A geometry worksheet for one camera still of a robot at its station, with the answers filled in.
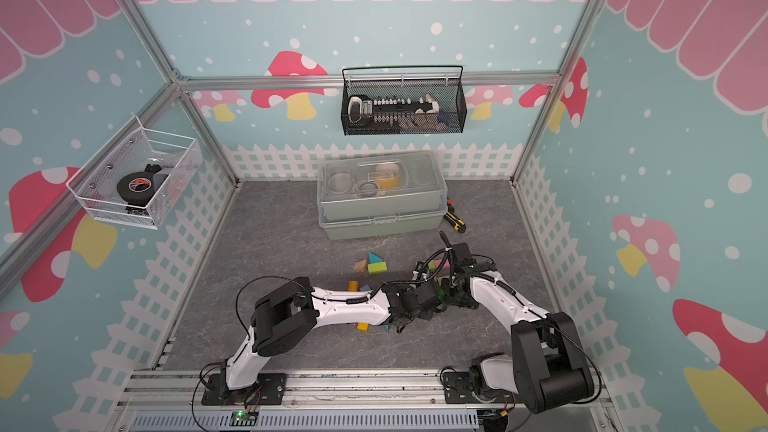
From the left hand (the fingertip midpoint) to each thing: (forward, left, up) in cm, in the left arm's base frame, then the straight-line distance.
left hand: (424, 303), depth 88 cm
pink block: (+2, -4, +20) cm, 21 cm away
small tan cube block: (+12, +20, 0) cm, 23 cm away
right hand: (+2, -8, +1) cm, 8 cm away
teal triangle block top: (+13, +16, +3) cm, 21 cm away
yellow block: (-7, +18, +1) cm, 19 cm away
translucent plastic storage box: (+29, +14, +16) cm, 36 cm away
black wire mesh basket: (+56, -8, +35) cm, 66 cm away
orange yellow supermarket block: (+5, +22, +1) cm, 22 cm away
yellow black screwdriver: (+29, -13, +1) cm, 32 cm away
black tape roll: (+14, +71, +34) cm, 80 cm away
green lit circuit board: (-29, +46, -3) cm, 54 cm away
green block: (+4, -1, +17) cm, 17 cm away
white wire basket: (+27, +71, +32) cm, 82 cm away
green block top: (+11, +15, +1) cm, 18 cm away
